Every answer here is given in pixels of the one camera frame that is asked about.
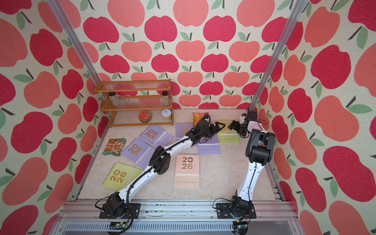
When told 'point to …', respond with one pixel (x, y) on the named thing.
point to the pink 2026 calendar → (187, 171)
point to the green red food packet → (114, 146)
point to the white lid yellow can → (167, 114)
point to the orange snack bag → (197, 116)
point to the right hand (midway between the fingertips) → (235, 131)
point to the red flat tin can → (144, 116)
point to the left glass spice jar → (114, 98)
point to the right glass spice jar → (165, 98)
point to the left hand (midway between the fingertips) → (225, 132)
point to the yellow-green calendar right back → (226, 135)
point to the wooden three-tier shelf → (138, 103)
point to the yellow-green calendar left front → (120, 176)
